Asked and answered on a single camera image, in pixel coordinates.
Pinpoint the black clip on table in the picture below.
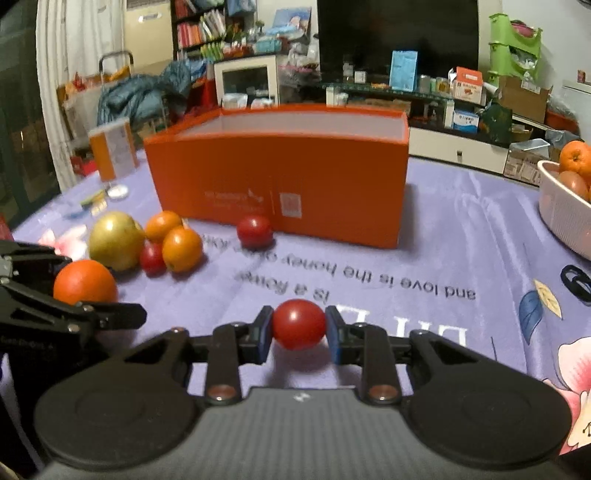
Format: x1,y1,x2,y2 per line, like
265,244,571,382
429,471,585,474
560,265,591,304

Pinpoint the purple floral tablecloth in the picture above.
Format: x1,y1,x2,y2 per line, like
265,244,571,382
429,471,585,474
8,151,591,458

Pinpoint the small orange kumquat right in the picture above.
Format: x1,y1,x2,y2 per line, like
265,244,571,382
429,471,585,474
162,226,204,273

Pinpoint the blue down jacket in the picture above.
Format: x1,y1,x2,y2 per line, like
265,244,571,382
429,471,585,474
96,58,207,127

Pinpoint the small orange kumquat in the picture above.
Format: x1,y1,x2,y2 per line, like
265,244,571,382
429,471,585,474
144,210,183,244
162,226,204,273

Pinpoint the white tv stand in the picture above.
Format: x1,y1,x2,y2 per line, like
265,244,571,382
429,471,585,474
409,127,508,175

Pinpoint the red cherry tomato by pear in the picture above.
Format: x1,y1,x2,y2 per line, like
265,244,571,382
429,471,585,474
139,242,167,277

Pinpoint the brown fruit in basket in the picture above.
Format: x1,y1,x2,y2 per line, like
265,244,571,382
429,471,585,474
558,171,589,201

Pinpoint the white small cabinet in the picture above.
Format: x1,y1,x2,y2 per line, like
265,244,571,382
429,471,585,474
213,54,280,105

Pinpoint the yellow pear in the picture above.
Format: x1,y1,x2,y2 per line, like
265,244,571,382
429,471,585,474
88,211,145,272

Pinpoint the tangerine in basket left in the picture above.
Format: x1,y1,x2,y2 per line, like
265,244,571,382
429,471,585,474
559,140,591,185

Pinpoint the green plastic shelf rack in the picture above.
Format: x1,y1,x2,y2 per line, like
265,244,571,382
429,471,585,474
488,13,543,85

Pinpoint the red cherry tomato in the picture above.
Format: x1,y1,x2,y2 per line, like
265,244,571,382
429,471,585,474
271,299,325,351
236,215,273,250
139,242,167,277

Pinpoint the blue paper packet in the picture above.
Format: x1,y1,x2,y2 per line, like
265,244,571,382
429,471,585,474
389,51,418,92

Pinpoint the orange white canister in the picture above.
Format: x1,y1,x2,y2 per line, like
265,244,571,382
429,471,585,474
88,117,139,183

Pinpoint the small orange kumquat left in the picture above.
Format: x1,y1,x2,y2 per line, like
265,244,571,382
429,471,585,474
144,210,183,244

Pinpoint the orange cardboard box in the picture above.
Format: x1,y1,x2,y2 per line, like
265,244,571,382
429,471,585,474
144,104,410,249

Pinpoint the white fruit basket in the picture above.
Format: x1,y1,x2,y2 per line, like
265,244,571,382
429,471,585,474
537,160,591,260

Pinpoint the white round lid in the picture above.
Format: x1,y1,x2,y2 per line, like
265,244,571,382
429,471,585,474
106,184,129,201

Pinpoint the black television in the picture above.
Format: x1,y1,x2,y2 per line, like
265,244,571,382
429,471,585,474
317,0,479,77

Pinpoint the yellow green keychain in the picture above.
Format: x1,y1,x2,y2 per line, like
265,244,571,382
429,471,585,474
80,189,106,210

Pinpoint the large orange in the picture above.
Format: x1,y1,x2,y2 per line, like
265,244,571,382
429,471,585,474
53,259,118,305

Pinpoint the white mini fridge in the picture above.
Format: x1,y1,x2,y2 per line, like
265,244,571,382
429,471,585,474
562,80,591,142

